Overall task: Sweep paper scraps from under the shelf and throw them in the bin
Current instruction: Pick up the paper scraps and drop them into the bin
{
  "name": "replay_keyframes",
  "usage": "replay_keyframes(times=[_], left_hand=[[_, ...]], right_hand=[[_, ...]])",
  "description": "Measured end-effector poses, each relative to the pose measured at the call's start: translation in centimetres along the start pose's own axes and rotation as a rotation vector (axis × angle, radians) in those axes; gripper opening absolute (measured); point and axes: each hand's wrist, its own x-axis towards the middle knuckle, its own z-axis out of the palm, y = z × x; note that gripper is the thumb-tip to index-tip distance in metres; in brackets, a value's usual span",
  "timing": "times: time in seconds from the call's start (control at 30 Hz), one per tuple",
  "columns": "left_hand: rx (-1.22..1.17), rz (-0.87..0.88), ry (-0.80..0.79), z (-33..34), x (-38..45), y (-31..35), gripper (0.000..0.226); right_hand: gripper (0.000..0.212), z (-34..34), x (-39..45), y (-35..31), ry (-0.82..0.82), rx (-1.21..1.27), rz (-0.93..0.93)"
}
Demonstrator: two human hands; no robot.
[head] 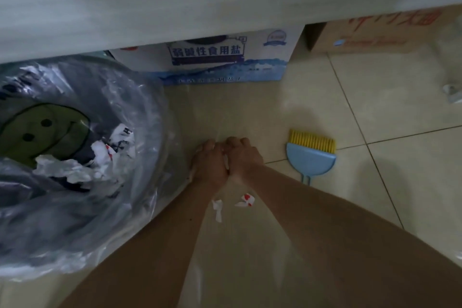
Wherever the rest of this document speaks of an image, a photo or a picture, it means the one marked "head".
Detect person's right hand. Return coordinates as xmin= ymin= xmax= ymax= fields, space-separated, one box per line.
xmin=222 ymin=137 xmax=264 ymax=184

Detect person's left hand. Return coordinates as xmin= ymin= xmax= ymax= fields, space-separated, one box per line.
xmin=189 ymin=140 xmax=230 ymax=189

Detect blue brush yellow bristles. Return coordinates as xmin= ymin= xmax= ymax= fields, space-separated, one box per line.
xmin=285 ymin=129 xmax=337 ymax=186

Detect pile of paper scraps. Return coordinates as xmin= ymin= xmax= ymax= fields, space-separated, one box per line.
xmin=34 ymin=123 xmax=257 ymax=224

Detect trash bin with plastic liner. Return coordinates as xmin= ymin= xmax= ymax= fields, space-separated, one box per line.
xmin=0 ymin=55 xmax=178 ymax=280

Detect person's right forearm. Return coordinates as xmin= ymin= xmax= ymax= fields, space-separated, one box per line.
xmin=231 ymin=165 xmax=462 ymax=308

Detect person's left forearm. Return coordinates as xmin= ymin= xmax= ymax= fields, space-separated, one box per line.
xmin=59 ymin=180 xmax=228 ymax=308

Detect blue white cardboard box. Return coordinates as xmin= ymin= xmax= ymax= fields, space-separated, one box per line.
xmin=108 ymin=28 xmax=304 ymax=87

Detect brown cardboard box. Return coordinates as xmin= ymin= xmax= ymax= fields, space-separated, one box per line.
xmin=305 ymin=6 xmax=462 ymax=55

